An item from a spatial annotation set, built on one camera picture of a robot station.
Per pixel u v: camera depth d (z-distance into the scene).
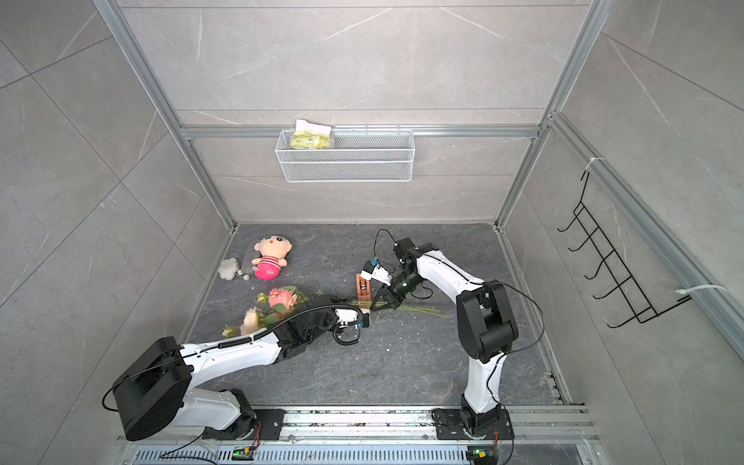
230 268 1.03
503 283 0.52
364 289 0.95
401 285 0.76
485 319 0.50
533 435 0.73
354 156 1.01
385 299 0.78
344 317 0.72
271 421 0.73
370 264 0.78
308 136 0.85
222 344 0.49
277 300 0.80
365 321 0.71
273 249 1.01
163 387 0.41
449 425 0.73
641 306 0.59
